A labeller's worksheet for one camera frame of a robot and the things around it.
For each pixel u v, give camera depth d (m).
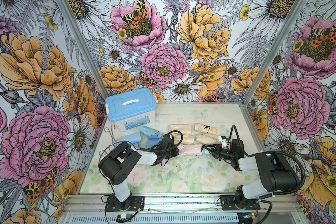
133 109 0.95
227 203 0.74
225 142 0.87
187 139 0.94
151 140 0.96
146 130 0.99
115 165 0.48
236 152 0.74
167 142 0.75
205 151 0.87
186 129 1.03
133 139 0.97
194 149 0.89
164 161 0.84
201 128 1.02
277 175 0.45
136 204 0.73
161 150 0.73
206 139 0.96
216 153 0.80
